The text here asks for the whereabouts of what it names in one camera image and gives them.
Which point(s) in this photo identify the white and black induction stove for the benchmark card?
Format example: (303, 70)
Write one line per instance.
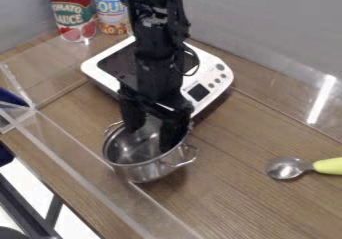
(207, 79)

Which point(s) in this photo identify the dark blue object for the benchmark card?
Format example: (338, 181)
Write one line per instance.
(9, 98)

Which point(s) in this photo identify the spoon with yellow handle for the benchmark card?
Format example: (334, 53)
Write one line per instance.
(288, 167)

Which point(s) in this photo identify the silver steel pot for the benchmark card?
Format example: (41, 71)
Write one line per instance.
(135, 156)

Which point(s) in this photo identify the alphabet soup can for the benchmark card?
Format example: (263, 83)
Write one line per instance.
(112, 17)

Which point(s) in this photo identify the black table leg frame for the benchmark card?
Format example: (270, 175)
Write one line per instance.
(35, 226)

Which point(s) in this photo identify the clear acrylic barrier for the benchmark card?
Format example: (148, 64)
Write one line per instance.
(57, 141)

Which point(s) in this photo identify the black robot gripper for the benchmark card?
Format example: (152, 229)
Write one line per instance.
(149, 92)

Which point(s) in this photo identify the tomato sauce can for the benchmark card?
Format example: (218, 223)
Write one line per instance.
(75, 19)

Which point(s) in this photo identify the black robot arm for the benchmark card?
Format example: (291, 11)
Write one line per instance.
(160, 28)

